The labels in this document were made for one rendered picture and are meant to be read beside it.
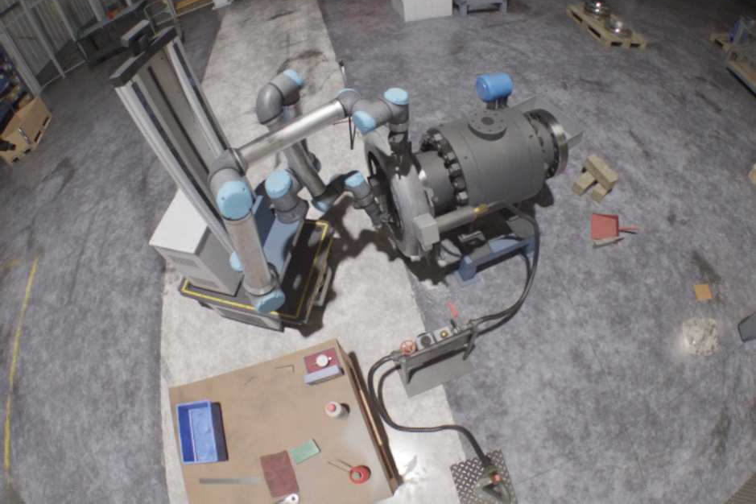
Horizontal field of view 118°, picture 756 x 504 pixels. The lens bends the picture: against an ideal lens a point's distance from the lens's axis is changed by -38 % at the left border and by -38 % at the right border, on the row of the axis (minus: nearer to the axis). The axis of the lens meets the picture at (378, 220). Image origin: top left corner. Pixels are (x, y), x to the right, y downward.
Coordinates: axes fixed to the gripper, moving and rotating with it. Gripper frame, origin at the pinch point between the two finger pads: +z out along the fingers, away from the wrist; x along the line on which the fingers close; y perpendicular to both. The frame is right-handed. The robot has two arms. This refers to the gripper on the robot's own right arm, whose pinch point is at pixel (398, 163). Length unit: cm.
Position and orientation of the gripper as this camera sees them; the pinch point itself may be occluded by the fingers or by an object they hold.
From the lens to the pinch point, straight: 162.3
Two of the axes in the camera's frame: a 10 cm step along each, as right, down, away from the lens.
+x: -9.7, -1.6, 1.9
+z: 0.8, 5.3, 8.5
